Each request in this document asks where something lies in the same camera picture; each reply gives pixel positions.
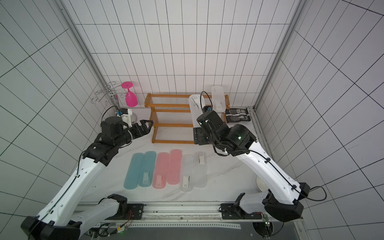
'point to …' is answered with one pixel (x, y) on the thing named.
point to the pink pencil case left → (161, 170)
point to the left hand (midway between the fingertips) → (146, 127)
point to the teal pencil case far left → (132, 177)
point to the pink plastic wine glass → (131, 100)
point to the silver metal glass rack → (110, 90)
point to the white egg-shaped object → (261, 184)
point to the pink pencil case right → (174, 167)
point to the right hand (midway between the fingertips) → (195, 133)
